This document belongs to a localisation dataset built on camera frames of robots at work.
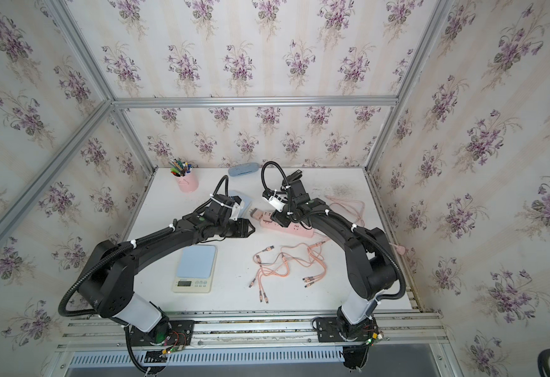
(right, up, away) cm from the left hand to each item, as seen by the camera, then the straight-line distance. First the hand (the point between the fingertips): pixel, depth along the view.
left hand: (251, 229), depth 86 cm
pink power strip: (+17, -1, +9) cm, 19 cm away
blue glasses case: (-7, +25, +30) cm, 40 cm away
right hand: (+11, +7, +4) cm, 14 cm away
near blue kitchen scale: (-21, -15, +1) cm, 26 cm away
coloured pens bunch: (-35, +25, +20) cm, 48 cm away
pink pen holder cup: (-30, +18, +18) cm, 40 cm away
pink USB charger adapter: (0, +5, +15) cm, 15 cm away
